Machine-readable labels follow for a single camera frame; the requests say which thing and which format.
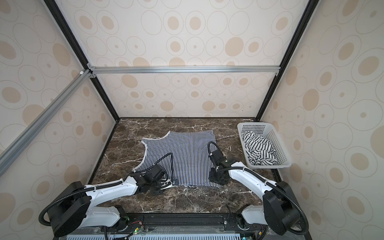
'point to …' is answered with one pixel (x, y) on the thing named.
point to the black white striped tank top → (260, 151)
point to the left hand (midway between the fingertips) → (168, 184)
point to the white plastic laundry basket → (267, 130)
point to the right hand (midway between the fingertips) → (217, 179)
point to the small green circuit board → (136, 230)
